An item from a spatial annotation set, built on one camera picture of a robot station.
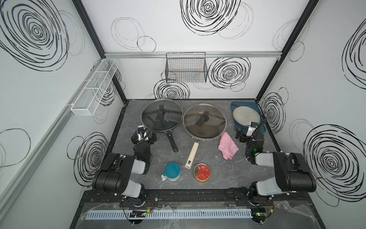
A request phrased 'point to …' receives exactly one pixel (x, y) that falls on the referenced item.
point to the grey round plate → (244, 115)
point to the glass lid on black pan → (161, 114)
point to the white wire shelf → (91, 92)
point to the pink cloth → (227, 146)
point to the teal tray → (260, 125)
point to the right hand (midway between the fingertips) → (246, 129)
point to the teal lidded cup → (172, 172)
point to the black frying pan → (169, 135)
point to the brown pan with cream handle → (193, 150)
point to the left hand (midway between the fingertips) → (143, 130)
